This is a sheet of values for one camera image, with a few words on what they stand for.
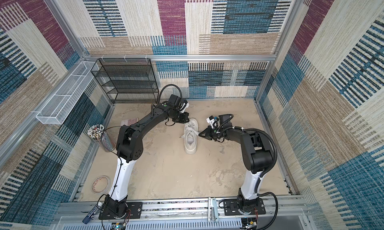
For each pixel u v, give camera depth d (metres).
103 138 0.85
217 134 0.78
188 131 0.94
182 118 0.88
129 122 1.05
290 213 0.75
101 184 0.81
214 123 0.89
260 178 0.53
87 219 0.70
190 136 0.92
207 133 0.85
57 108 0.71
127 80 1.11
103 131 0.84
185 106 0.83
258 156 0.50
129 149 0.60
